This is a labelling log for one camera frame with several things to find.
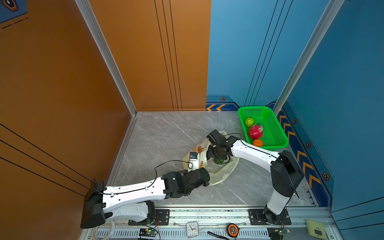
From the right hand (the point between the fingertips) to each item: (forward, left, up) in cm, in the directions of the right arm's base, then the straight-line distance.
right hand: (208, 155), depth 88 cm
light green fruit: (-1, -7, -6) cm, 9 cm away
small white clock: (-36, +9, -5) cm, 37 cm away
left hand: (-13, +3, +8) cm, 15 cm away
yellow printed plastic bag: (-9, -5, -3) cm, 11 cm away
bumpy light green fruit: (+27, -30, -1) cm, 40 cm away
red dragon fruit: (+16, -32, +2) cm, 36 cm away
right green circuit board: (-37, -31, -8) cm, 49 cm away
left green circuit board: (-36, +30, -8) cm, 48 cm away
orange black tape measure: (-36, -10, -4) cm, 38 cm away
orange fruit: (+11, -33, -3) cm, 35 cm away
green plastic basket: (+17, -47, -6) cm, 50 cm away
